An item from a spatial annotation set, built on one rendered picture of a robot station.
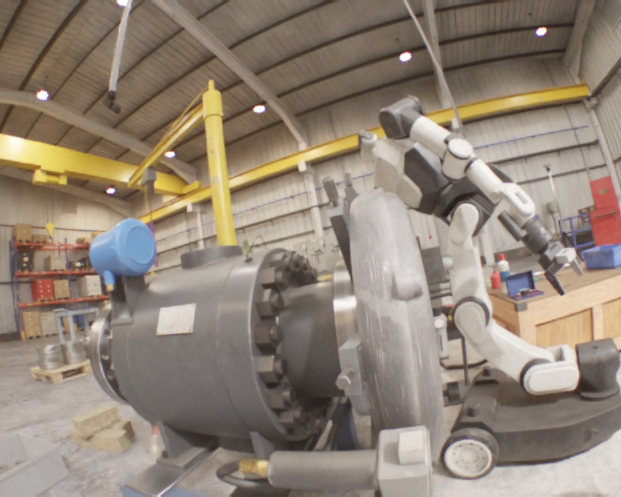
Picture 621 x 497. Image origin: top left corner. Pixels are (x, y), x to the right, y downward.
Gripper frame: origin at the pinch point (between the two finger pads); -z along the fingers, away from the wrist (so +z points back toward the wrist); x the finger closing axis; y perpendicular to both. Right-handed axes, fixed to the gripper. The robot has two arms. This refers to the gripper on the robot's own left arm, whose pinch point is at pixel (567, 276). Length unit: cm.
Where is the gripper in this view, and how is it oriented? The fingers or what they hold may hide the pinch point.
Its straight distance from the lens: 96.3
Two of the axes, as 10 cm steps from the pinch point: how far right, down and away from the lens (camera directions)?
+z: -4.5, -7.5, 4.8
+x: -8.9, 4.4, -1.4
